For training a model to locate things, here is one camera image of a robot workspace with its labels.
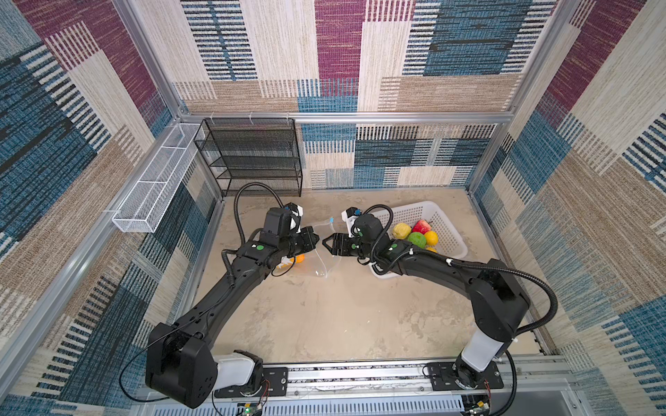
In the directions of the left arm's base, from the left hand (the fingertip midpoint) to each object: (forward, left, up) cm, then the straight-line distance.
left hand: (321, 233), depth 79 cm
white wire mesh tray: (+16, +61, -4) cm, 63 cm away
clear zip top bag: (-7, +1, -4) cm, 8 cm away
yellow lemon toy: (+10, -41, -17) cm, 45 cm away
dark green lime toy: (+8, -35, -15) cm, 39 cm away
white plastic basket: (+6, -46, -16) cm, 49 cm away
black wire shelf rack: (+43, +30, -4) cm, 52 cm away
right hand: (0, -3, -6) cm, 7 cm away
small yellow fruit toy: (+3, -39, -16) cm, 42 cm away
